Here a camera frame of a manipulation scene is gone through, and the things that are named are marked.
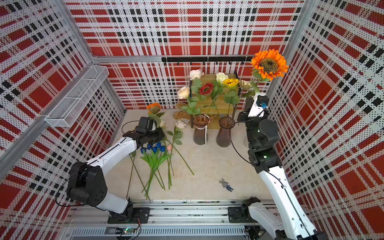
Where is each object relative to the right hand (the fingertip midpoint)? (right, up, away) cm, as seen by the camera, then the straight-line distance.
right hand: (250, 97), depth 59 cm
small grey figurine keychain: (-7, -45, +23) cm, 51 cm away
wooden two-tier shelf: (-17, -1, +18) cm, 25 cm away
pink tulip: (-41, -27, +37) cm, 62 cm away
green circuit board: (-57, -61, +10) cm, 84 cm away
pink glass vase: (-20, -9, +31) cm, 38 cm away
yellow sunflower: (-3, +4, +21) cm, 21 cm away
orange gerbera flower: (-50, -2, +31) cm, 59 cm away
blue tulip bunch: (-50, -30, +34) cm, 67 cm away
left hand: (-41, -17, +29) cm, 53 cm away
